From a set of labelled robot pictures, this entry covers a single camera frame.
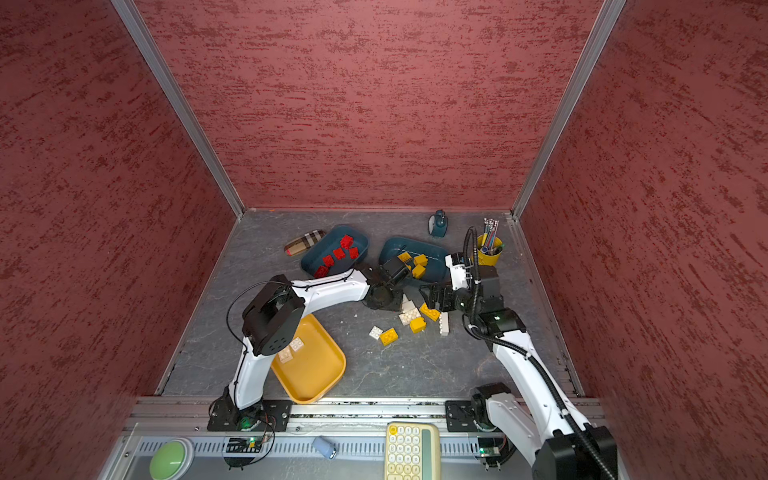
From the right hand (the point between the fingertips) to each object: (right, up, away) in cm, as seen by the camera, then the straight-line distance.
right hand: (431, 292), depth 80 cm
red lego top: (-30, +9, +26) cm, 41 cm away
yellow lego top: (0, +7, +23) cm, 24 cm away
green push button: (-62, -36, -13) cm, 73 cm away
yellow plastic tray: (-32, -21, -1) cm, 38 cm away
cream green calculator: (-6, -35, -12) cm, 38 cm away
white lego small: (-16, -14, +7) cm, 22 cm away
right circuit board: (+13, -36, -9) cm, 40 cm away
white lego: (+5, -11, +8) cm, 15 cm away
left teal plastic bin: (-40, +7, +25) cm, 48 cm away
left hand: (-11, -8, +12) cm, 18 cm away
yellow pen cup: (+21, +9, +14) cm, 27 cm away
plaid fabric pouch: (-43, +13, +26) cm, 52 cm away
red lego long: (-35, +3, +20) cm, 41 cm away
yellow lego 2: (-3, -12, +9) cm, 15 cm away
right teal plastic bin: (+5, +3, +23) cm, 24 cm away
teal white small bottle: (+6, +20, +27) cm, 34 cm away
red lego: (-25, +9, +26) cm, 37 cm away
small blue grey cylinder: (-27, -34, -12) cm, 45 cm away
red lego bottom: (-28, +13, +26) cm, 40 cm away
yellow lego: (+2, -9, +12) cm, 15 cm away
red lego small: (-34, +7, +26) cm, 43 cm away
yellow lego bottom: (-12, -15, +7) cm, 20 cm away
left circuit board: (-47, -36, -9) cm, 60 cm away
